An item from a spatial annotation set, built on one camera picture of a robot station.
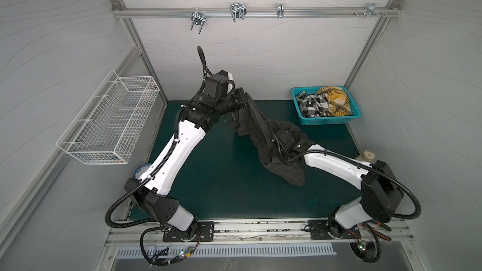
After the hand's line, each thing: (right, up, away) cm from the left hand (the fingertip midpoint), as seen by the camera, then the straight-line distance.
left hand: (253, 93), depth 69 cm
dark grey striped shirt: (-1, -11, +14) cm, 18 cm away
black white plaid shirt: (+36, -3, +36) cm, 50 cm away
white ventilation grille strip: (-3, -60, +1) cm, 60 cm away
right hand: (+12, -26, +18) cm, 34 cm away
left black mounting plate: (-19, -56, +5) cm, 59 cm away
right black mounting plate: (+26, -53, +2) cm, 59 cm away
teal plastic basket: (+41, -11, +35) cm, 56 cm away
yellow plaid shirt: (+52, -1, +39) cm, 65 cm away
